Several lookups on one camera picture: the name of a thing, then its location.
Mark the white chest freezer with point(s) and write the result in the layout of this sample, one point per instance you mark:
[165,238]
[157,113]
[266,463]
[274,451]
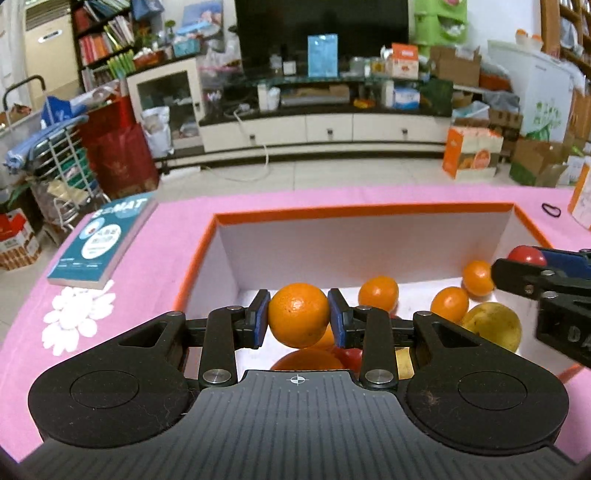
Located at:
[531,87]

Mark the white glass-door cabinet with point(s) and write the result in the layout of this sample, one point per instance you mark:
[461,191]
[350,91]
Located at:
[166,101]

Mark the pink daisy print tablecloth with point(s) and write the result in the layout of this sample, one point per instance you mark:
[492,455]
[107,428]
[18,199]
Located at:
[152,258]

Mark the green plastic drawer unit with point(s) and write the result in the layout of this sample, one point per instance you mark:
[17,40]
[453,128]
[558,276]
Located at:
[438,23]

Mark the large orange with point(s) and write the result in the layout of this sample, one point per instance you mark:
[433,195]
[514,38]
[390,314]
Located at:
[307,361]

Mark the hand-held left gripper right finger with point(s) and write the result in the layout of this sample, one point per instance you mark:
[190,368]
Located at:
[336,318]

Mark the beige standing air conditioner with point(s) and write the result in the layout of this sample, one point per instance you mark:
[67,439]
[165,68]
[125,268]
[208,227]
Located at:
[51,55]

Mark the orange and white canister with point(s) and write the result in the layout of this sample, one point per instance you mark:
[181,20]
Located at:
[584,198]

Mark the red gift bag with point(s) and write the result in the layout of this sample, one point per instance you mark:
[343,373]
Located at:
[122,157]

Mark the red and white carton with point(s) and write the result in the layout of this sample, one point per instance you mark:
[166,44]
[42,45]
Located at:
[18,240]

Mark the black television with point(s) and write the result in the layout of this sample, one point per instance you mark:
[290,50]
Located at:
[318,18]

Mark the blue and white tissue box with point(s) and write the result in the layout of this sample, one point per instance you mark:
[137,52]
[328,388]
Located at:
[407,100]

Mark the red cherry tomato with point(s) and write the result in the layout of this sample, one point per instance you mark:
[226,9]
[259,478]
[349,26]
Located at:
[352,359]
[526,254]

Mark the teal paperback book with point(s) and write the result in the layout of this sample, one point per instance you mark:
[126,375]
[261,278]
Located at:
[101,240]

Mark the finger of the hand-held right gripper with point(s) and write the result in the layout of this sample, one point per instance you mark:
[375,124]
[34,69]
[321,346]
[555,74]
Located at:
[517,276]
[568,263]

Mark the brown cardboard box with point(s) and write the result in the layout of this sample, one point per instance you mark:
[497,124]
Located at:
[457,69]

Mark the orange printed carton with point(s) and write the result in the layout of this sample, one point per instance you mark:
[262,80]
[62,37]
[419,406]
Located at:
[471,154]

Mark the dark green bag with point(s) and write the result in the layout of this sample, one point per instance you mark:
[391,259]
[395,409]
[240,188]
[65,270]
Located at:
[437,97]

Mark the light blue flat package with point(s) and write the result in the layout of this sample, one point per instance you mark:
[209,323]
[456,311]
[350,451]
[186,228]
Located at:
[323,55]

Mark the white plastic bag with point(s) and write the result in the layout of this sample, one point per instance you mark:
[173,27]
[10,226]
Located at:
[157,131]

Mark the orange cardboard box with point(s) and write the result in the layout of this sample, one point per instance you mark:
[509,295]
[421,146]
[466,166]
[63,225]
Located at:
[369,244]

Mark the yellow-green guava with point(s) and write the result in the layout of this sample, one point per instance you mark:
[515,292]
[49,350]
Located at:
[404,363]
[494,325]

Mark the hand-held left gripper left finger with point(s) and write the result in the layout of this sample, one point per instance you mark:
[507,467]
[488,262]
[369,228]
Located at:
[259,318]

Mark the bookshelf with books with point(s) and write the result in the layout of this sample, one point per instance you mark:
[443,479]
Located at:
[101,41]

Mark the small orange and white carton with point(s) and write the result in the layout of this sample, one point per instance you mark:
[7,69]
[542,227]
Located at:
[405,62]

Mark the small orange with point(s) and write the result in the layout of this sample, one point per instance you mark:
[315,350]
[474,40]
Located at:
[299,314]
[378,293]
[324,340]
[478,277]
[450,304]

